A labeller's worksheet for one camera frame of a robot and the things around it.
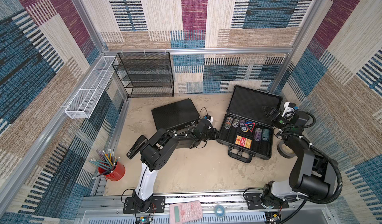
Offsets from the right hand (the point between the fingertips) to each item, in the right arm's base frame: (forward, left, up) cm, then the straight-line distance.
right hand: (267, 112), depth 87 cm
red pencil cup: (-28, +85, -18) cm, 91 cm away
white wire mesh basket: (-5, +94, +17) cm, 96 cm away
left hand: (-7, +26, -14) cm, 30 cm away
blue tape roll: (-45, +29, -17) cm, 56 cm away
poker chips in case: (-6, +2, -14) cm, 15 cm away
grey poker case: (+12, +8, -5) cm, 15 cm away
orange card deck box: (-11, +13, -15) cm, 22 cm away
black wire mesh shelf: (+35, +77, +2) cm, 84 cm away
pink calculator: (-46, +47, -15) cm, 67 cm away
